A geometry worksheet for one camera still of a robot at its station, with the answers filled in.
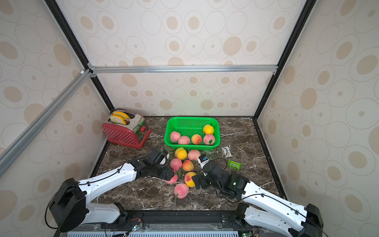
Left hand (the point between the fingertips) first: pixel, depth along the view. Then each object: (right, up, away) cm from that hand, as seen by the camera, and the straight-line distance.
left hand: (171, 173), depth 82 cm
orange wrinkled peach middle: (+9, +3, +6) cm, 11 cm away
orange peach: (+15, +18, +18) cm, 29 cm away
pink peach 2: (+6, +17, +15) cm, 24 cm away
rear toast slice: (-33, +34, +11) cm, 48 cm away
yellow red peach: (+10, -3, -1) cm, 10 cm away
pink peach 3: (+23, +18, +15) cm, 33 cm away
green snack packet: (+39, +2, +10) cm, 41 cm away
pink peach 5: (+2, +4, +5) cm, 7 cm away
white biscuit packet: (+35, +9, +17) cm, 40 cm away
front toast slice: (-35, +31, +10) cm, 48 cm away
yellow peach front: (+23, +24, +24) cm, 41 cm away
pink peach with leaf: (+1, -4, -1) cm, 4 cm away
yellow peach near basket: (+5, +9, +10) cm, 15 cm away
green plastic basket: (+9, +26, +24) cm, 37 cm away
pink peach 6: (+7, -8, -4) cm, 11 cm away
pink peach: (0, +20, +18) cm, 27 cm away
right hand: (+15, 0, -7) cm, 17 cm away
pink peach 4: (+13, +9, +9) cm, 18 cm away
